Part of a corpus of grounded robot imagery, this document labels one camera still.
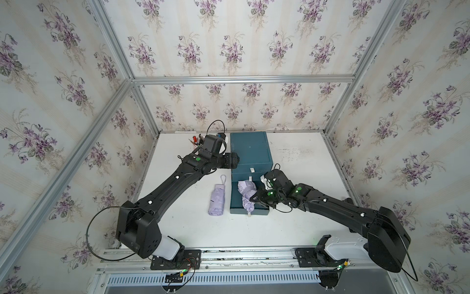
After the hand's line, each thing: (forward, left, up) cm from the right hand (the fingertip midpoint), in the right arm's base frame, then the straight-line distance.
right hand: (251, 200), depth 78 cm
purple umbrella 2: (+2, +16, -8) cm, 18 cm away
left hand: (+15, +8, +9) cm, 19 cm away
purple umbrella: (+6, +2, -1) cm, 7 cm away
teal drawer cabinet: (+15, -2, +10) cm, 18 cm away
